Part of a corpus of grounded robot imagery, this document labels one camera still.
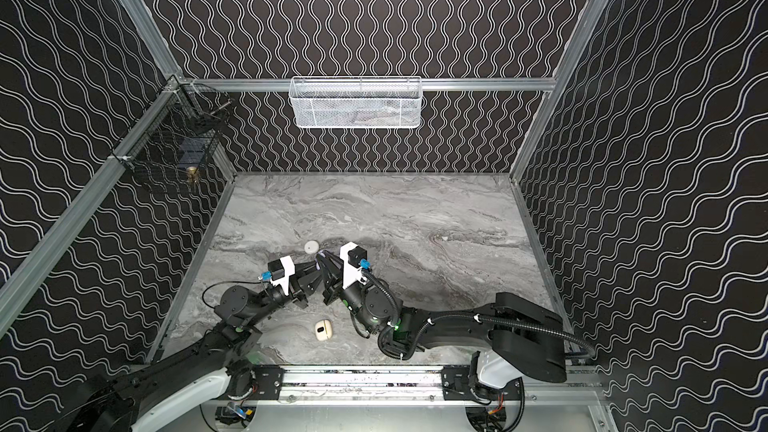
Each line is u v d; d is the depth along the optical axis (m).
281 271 0.59
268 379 0.75
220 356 0.56
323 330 0.81
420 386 0.75
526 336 0.43
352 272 0.57
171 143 0.92
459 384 0.75
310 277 0.66
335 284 0.59
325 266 0.64
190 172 0.82
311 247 0.98
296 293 0.64
